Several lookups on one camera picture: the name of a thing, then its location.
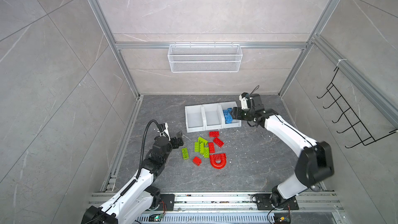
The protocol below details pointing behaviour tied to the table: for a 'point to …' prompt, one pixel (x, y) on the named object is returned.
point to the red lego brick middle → (211, 147)
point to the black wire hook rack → (364, 136)
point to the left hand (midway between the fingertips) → (173, 129)
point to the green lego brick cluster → (202, 146)
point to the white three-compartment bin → (209, 117)
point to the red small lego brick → (197, 161)
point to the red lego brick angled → (219, 143)
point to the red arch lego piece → (220, 156)
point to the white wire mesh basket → (205, 58)
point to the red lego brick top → (214, 134)
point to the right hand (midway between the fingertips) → (234, 111)
